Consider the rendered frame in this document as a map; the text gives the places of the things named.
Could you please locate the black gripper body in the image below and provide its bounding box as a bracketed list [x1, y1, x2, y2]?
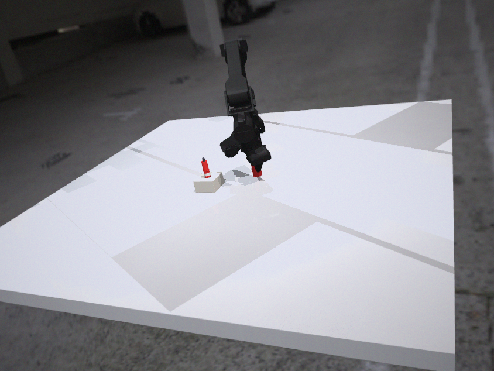
[243, 124, 271, 166]

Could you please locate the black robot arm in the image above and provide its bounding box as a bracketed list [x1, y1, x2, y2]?
[220, 38, 266, 158]

